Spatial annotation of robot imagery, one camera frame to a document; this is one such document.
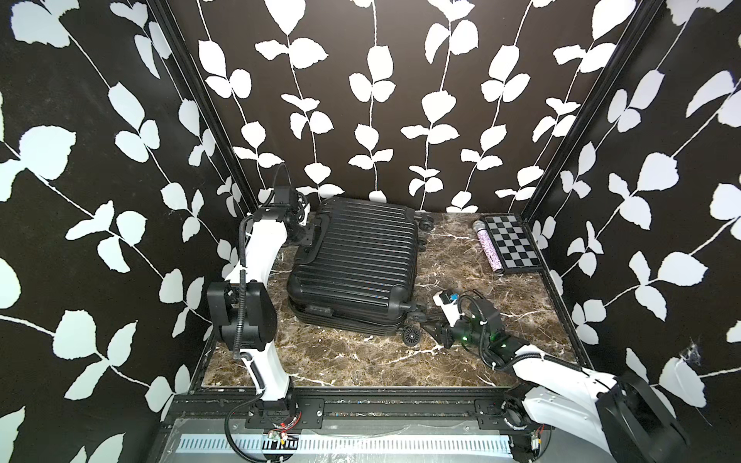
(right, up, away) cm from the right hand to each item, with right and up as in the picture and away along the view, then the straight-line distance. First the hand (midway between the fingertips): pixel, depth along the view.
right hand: (423, 318), depth 81 cm
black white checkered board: (+39, +20, +26) cm, 51 cm away
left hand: (-36, +25, +9) cm, 45 cm away
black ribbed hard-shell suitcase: (-18, +14, 0) cm, 23 cm away
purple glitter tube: (+30, +14, +20) cm, 38 cm away
